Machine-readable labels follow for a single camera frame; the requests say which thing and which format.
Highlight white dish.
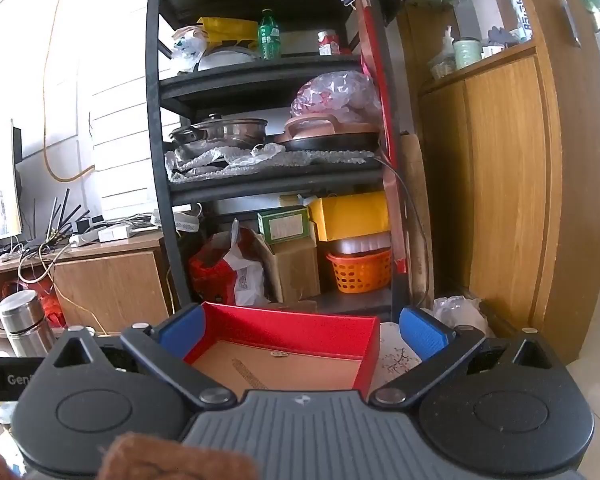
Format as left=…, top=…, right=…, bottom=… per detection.
left=197, top=47, right=261, bottom=72

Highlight green plastic bottle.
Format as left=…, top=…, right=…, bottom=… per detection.
left=258, top=8, right=282, bottom=61

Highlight pink plastic bag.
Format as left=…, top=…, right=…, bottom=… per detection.
left=290, top=71, right=382, bottom=123

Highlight orange plastic basket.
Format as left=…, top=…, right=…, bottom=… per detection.
left=326, top=249, right=394, bottom=294

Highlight red and white carton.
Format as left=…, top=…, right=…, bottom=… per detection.
left=317, top=30, right=341, bottom=56

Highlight clear containers in basket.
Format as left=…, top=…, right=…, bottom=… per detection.
left=327, top=234, right=392, bottom=257

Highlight steel pot with lid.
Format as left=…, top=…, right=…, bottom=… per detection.
left=170, top=113, right=269, bottom=158

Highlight red box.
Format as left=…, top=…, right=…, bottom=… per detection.
left=182, top=301, right=381, bottom=397

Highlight clear water bottle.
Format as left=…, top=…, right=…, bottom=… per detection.
left=508, top=0, right=534, bottom=44

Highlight black cable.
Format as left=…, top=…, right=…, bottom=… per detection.
left=375, top=155, right=434, bottom=306

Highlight wooden cabinet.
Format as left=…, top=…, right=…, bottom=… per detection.
left=397, top=0, right=600, bottom=367

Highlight green box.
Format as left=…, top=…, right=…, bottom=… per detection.
left=257, top=206, right=311, bottom=245

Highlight small white plastic bag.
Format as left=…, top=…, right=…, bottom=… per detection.
left=171, top=26, right=210, bottom=74

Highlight flat screen monitor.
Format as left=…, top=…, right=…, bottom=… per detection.
left=0, top=120, right=24, bottom=254

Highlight yellow bag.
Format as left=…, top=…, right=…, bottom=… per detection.
left=196, top=16, right=260, bottom=52

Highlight green mug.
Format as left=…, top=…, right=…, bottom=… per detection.
left=452, top=37, right=484, bottom=71

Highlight red board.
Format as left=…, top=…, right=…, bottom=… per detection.
left=342, top=0, right=409, bottom=274

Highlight cardboard box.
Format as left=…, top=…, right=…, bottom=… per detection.
left=252, top=227, right=322, bottom=304

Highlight tan wooden board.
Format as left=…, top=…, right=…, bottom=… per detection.
left=399, top=131, right=436, bottom=307

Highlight stainless steel thermos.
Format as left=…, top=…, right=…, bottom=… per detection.
left=0, top=290, right=57, bottom=359

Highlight yellow box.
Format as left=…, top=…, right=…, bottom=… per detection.
left=307, top=191, right=391, bottom=242

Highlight bubble wrap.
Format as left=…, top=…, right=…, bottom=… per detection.
left=165, top=143, right=381, bottom=182

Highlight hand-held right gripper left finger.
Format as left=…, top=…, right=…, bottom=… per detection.
left=37, top=304, right=238, bottom=411

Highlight black router with antennas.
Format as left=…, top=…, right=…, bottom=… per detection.
left=30, top=187, right=92, bottom=252

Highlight wooden TV stand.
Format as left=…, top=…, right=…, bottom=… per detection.
left=0, top=232, right=177, bottom=337

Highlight large white plastic bag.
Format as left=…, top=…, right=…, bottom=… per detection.
left=432, top=295, right=484, bottom=332

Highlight white adapter box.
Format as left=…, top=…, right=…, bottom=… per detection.
left=97, top=222, right=134, bottom=242

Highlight black shelf rack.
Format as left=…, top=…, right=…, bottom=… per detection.
left=145, top=0, right=407, bottom=322

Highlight brown fuzzy cloth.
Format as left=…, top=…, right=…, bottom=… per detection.
left=97, top=434, right=260, bottom=480

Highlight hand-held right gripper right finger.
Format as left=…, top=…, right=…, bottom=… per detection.
left=369, top=306, right=563, bottom=411

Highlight red and white plastic bag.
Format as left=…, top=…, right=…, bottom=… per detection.
left=187, top=218, right=269, bottom=307

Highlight dark wooden plank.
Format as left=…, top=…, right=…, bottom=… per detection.
left=269, top=300, right=322, bottom=312

